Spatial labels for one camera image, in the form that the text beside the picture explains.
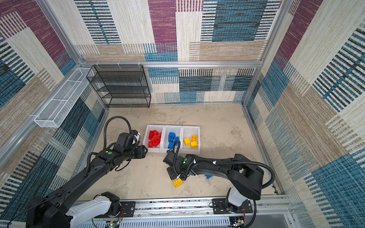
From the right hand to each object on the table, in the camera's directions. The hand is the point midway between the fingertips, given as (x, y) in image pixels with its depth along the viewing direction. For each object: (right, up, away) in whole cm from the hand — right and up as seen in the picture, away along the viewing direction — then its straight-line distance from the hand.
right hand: (176, 173), depth 82 cm
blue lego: (-1, +18, +14) cm, 23 cm away
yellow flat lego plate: (+1, -5, -1) cm, 5 cm away
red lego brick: (-18, +14, +14) cm, 27 cm away
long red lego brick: (-17, +21, +18) cm, 32 cm away
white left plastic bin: (-10, +12, +8) cm, 18 cm away
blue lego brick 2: (+19, -2, 0) cm, 19 cm away
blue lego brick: (-4, +17, +14) cm, 23 cm away
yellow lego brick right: (+11, +18, +14) cm, 26 cm away
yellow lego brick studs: (+11, +14, +11) cm, 21 cm away
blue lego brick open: (-4, +14, +12) cm, 19 cm away
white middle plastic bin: (0, +23, +20) cm, 31 cm away
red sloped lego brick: (-14, +17, +12) cm, 25 cm away
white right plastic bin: (+6, +23, +13) cm, 27 cm away
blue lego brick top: (-4, +20, +17) cm, 27 cm away
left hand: (-18, +14, -1) cm, 23 cm away
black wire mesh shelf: (-43, +56, +27) cm, 76 cm away
